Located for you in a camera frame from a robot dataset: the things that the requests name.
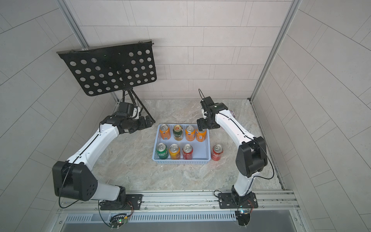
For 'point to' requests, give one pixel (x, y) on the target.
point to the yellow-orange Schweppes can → (174, 151)
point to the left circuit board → (118, 220)
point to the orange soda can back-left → (165, 132)
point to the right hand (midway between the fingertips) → (204, 126)
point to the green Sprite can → (162, 151)
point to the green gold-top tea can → (178, 132)
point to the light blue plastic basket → (201, 154)
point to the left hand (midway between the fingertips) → (150, 122)
